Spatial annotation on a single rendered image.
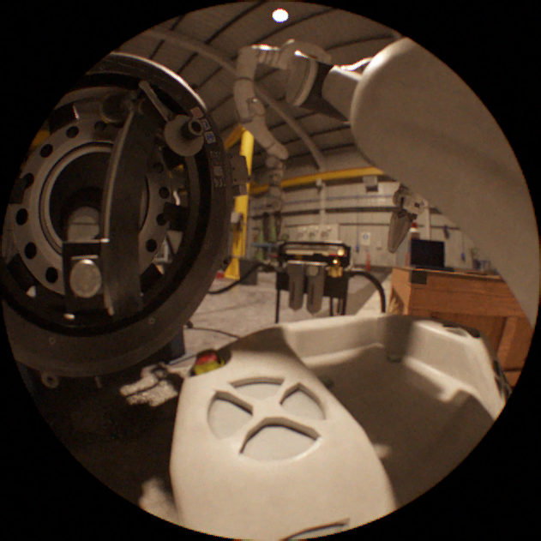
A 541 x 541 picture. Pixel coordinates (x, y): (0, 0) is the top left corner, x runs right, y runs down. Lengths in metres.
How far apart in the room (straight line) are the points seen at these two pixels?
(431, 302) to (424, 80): 0.62
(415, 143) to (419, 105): 0.03
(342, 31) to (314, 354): 8.65
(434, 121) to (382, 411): 0.29
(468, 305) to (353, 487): 0.67
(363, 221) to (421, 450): 11.01
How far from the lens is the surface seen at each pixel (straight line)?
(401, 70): 0.20
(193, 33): 8.99
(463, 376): 0.39
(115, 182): 0.37
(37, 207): 0.52
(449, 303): 0.72
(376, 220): 10.96
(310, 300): 0.86
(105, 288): 0.30
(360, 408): 0.27
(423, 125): 0.15
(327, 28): 8.54
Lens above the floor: 0.48
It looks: 4 degrees down
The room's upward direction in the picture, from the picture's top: 3 degrees clockwise
